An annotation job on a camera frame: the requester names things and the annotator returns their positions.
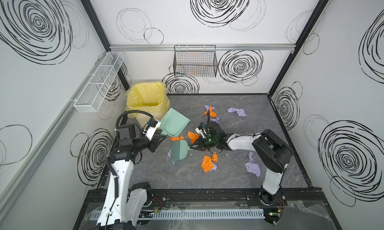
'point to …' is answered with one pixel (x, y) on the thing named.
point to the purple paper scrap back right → (240, 112)
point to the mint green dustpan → (173, 123)
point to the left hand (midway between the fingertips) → (162, 135)
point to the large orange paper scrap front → (207, 163)
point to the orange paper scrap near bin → (174, 138)
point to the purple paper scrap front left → (169, 153)
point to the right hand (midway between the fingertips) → (190, 148)
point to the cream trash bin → (157, 112)
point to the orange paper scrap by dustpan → (192, 136)
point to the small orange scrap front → (215, 158)
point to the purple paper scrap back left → (216, 119)
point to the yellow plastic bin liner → (152, 97)
